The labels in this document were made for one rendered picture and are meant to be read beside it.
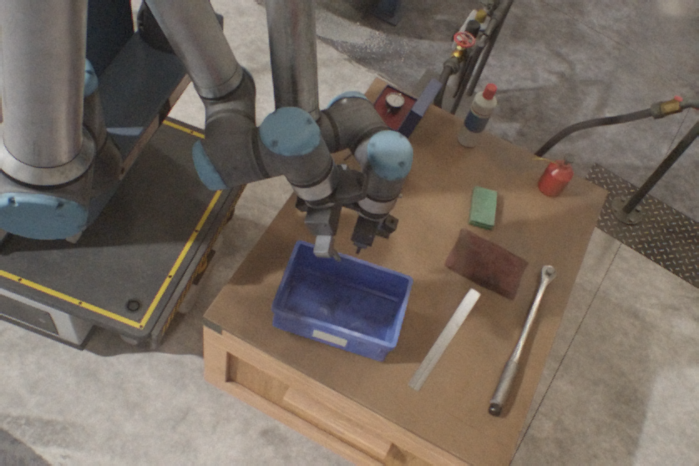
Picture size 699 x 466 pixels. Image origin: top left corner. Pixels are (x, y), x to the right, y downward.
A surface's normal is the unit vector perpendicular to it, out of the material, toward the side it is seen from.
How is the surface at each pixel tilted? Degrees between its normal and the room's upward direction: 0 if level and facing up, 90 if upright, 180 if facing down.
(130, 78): 0
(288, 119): 19
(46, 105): 91
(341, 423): 0
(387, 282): 90
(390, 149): 5
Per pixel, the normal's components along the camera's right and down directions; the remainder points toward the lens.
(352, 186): -0.24, -0.49
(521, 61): 0.18, -0.53
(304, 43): 0.55, 0.55
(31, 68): -0.01, 0.83
